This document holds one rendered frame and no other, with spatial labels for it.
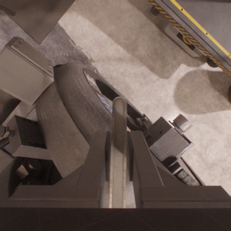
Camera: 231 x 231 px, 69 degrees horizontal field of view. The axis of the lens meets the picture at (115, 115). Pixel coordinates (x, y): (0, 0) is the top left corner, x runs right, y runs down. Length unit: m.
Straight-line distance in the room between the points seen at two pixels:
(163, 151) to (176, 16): 0.65
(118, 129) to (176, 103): 1.14
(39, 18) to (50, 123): 0.97
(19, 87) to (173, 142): 0.35
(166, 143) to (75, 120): 0.22
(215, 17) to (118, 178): 0.89
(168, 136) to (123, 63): 0.81
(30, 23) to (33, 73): 0.89
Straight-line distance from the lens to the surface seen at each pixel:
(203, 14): 0.96
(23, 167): 0.61
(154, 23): 1.21
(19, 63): 0.37
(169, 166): 0.43
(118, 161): 0.17
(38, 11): 1.24
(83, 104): 0.31
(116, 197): 0.19
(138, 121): 0.81
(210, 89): 1.37
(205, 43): 0.95
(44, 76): 0.37
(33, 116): 1.02
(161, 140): 0.41
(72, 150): 0.28
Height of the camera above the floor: 1.15
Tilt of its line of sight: 72 degrees down
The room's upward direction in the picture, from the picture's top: 172 degrees clockwise
